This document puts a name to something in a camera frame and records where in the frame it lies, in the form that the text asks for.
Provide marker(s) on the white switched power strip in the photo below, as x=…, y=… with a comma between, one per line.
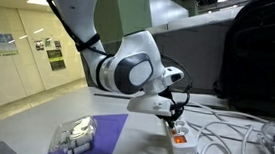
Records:
x=185, y=146

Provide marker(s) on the white plug adapter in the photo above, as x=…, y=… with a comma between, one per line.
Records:
x=82, y=148
x=84, y=139

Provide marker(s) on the black backpack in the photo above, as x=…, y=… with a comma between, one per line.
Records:
x=263, y=58

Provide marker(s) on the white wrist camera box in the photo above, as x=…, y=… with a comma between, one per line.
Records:
x=148, y=105

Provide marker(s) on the grey desk partition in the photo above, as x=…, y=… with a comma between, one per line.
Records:
x=206, y=59

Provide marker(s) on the small wall photo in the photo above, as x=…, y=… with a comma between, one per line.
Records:
x=47, y=42
x=57, y=44
x=39, y=45

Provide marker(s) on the clear plastic bag with adapters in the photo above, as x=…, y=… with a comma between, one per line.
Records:
x=71, y=140

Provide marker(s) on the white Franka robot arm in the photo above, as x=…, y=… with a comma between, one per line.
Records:
x=83, y=8

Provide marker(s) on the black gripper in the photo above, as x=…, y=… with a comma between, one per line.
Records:
x=177, y=102

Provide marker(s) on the blue and green wall poster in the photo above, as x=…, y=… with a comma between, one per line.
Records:
x=5, y=44

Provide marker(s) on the dark green wall poster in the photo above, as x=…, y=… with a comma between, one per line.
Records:
x=56, y=60

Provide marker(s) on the green pillar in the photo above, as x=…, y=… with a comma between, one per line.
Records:
x=126, y=9

